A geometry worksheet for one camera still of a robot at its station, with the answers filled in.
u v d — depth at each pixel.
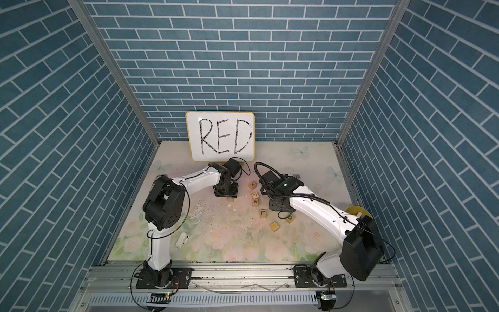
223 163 0.83
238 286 0.74
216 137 0.99
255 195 0.96
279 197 0.56
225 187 0.82
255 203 0.92
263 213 0.89
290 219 0.87
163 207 0.53
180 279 0.73
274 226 0.85
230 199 0.93
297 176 1.03
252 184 0.99
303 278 0.73
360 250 0.41
